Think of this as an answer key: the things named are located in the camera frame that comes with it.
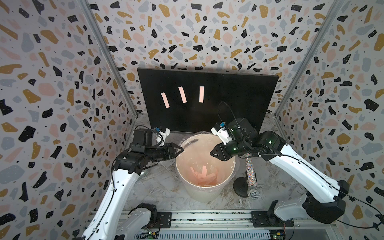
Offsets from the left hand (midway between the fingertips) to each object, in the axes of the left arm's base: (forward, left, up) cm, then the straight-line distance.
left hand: (182, 150), depth 68 cm
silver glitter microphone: (-16, -30, -7) cm, 35 cm away
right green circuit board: (-30, -45, -29) cm, 61 cm away
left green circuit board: (-29, +17, -30) cm, 45 cm away
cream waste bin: (+4, -7, -5) cm, 10 cm away
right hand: (-3, -13, +2) cm, 14 cm away
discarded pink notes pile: (-6, -10, -20) cm, 23 cm away
